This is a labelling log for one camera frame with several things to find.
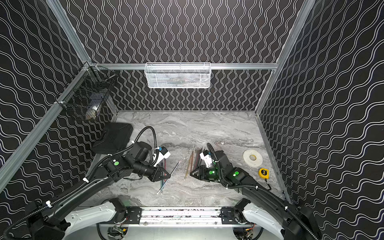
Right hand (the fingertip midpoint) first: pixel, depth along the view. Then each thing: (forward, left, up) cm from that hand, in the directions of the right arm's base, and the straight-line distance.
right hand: (192, 173), depth 75 cm
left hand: (-4, +10, +7) cm, 13 cm away
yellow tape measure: (+6, -41, -12) cm, 43 cm away
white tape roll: (+16, -38, -14) cm, 44 cm away
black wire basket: (+51, +69, +13) cm, 87 cm away
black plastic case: (+28, +52, -9) cm, 60 cm away
